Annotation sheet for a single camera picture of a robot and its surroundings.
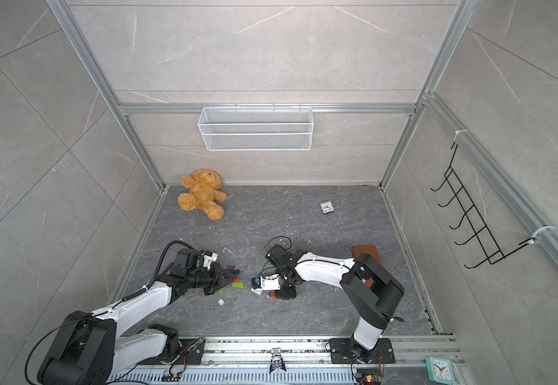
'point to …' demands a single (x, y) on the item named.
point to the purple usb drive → (231, 267)
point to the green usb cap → (220, 290)
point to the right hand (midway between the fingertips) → (282, 288)
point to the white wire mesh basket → (256, 129)
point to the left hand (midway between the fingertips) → (239, 274)
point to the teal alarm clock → (440, 370)
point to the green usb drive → (237, 285)
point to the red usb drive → (272, 294)
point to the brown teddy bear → (204, 193)
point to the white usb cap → (220, 301)
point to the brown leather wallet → (370, 250)
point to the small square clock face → (327, 206)
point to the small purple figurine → (276, 361)
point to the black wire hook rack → (494, 256)
